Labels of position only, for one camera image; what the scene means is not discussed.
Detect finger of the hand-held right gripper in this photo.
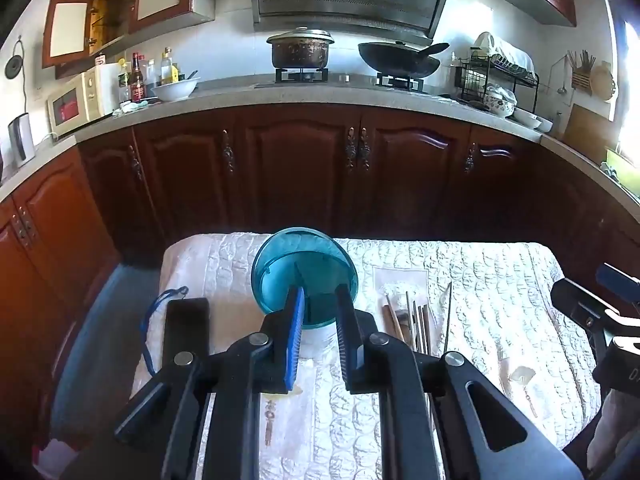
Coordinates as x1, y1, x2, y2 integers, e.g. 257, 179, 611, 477
551, 277, 621, 341
596, 262, 640, 311

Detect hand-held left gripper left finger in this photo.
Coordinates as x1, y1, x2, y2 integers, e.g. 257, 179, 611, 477
65, 286, 307, 480

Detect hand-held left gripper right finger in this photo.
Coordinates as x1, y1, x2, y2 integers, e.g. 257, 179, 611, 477
334, 284, 586, 480

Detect floral white utensil holder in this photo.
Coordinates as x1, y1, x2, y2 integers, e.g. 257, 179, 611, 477
251, 228, 359, 347

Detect person's right forearm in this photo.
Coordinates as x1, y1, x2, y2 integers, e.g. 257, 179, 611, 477
585, 394, 640, 472

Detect white quilted tablecloth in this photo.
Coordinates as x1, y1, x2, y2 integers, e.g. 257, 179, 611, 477
130, 232, 603, 480

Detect black smartphone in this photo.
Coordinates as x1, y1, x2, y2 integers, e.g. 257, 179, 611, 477
164, 297, 211, 367

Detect wooden cutting board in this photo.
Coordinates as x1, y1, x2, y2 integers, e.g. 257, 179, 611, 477
562, 103, 621, 162

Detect wooden base cabinets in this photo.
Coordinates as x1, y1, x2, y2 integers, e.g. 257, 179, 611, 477
0, 104, 640, 461

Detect white plates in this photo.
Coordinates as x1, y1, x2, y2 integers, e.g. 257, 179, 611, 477
512, 107, 554, 134

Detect round woven board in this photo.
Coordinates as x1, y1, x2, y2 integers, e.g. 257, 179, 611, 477
589, 61, 615, 102

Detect patterned ceramic bowl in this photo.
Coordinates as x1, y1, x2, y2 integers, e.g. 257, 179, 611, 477
482, 87, 517, 119

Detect black dish rack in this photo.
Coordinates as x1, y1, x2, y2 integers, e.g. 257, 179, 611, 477
458, 52, 540, 114

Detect grey kitchen countertop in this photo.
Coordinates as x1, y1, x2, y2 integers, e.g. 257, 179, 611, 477
0, 74, 640, 211

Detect white cloth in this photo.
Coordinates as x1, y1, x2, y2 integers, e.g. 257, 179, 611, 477
472, 31, 535, 74

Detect gas stove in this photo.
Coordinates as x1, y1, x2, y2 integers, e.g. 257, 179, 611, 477
254, 67, 437, 93

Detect white mixing bowl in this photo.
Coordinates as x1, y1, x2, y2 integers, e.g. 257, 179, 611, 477
151, 78, 201, 102

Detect black wok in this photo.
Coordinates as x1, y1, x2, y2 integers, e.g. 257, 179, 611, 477
357, 41, 450, 80

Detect lidded metal cooking pot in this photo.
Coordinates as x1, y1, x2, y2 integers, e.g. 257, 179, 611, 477
266, 27, 335, 70

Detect yellow oil bottle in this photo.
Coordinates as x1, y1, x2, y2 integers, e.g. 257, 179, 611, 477
160, 47, 180, 85

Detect dark sauce bottle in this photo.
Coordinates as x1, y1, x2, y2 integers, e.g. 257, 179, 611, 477
129, 52, 147, 104

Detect yellow capped bottle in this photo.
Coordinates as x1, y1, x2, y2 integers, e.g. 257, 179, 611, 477
117, 57, 132, 104

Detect white container red top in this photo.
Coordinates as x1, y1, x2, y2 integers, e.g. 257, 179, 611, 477
94, 54, 121, 114

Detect cream microwave oven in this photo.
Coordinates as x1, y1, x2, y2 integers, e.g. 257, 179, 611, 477
47, 72, 107, 137

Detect steel range hood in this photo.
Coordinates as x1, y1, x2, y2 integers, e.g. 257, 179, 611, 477
248, 0, 460, 42

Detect white countertop appliance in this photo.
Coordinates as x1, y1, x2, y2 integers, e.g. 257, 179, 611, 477
7, 113, 37, 167

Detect round black hanging strainer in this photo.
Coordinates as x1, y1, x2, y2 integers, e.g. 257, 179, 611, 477
4, 35, 26, 81

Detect blue lanyard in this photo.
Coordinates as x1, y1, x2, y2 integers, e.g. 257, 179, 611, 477
140, 286, 190, 377

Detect wall chopstick holder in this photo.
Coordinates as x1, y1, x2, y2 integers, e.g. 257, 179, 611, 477
566, 49, 597, 96

